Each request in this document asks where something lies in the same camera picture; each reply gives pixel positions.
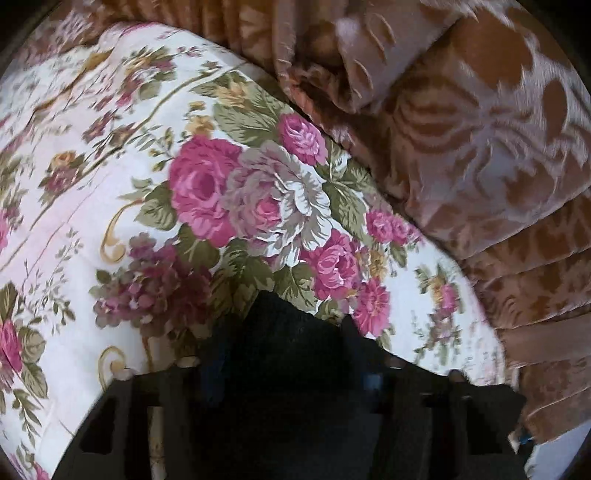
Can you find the black pants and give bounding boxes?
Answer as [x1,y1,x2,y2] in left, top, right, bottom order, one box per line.
[188,291,384,479]

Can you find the floral bed sheet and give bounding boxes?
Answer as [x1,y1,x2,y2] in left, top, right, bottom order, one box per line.
[1,24,505,479]

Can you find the brown patterned quilt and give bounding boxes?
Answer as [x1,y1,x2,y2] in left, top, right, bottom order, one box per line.
[65,1,590,442]

